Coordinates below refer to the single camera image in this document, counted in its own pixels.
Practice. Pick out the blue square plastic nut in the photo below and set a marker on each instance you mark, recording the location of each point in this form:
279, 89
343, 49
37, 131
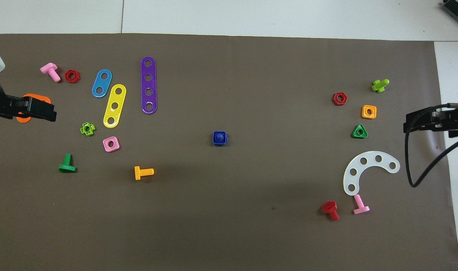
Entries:
216, 142

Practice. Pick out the blue triangle-head plastic bolt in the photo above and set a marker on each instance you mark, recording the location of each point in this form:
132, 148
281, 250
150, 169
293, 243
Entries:
220, 137

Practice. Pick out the orange three-hole corner plate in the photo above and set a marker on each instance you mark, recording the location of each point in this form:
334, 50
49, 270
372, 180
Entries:
23, 118

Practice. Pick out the pink plastic bolt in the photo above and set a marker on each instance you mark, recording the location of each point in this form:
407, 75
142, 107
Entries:
359, 205
48, 68

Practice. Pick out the red hexagonal plastic nut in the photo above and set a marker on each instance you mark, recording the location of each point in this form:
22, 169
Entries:
72, 76
336, 101

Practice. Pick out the lime cross-shaped plastic nut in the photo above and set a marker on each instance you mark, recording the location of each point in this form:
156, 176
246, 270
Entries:
84, 131

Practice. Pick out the lime cross-head plastic bolt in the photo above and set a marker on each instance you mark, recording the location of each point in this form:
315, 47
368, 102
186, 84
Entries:
379, 86

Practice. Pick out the dark green plastic bolt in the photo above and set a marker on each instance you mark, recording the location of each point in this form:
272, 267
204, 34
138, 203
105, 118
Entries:
67, 165

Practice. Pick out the orange square plastic nut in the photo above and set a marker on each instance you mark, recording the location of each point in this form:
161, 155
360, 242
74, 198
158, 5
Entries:
364, 112

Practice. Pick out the blue two-hole plastic strip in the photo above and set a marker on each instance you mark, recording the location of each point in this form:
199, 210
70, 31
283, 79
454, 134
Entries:
99, 90

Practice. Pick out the green triangular plastic nut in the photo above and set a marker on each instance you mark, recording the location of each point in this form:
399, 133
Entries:
355, 134

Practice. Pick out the yellow three-hole plastic strip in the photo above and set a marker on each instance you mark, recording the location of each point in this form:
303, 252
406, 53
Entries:
116, 98

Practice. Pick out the pink square plastic nut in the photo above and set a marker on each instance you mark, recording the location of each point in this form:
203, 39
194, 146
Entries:
107, 147

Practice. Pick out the white curved five-hole strip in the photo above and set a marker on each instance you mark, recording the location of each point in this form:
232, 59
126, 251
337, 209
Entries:
358, 171

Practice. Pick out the purple four-hole plastic strip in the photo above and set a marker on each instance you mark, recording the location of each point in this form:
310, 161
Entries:
148, 84

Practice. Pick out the orange plastic bolt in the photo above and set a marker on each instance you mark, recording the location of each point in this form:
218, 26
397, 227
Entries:
142, 172

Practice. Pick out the red hex-head plastic bolt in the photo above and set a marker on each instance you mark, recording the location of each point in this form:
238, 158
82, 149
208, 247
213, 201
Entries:
329, 209

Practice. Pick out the brown table mat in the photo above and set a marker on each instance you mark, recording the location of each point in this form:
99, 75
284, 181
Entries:
228, 195

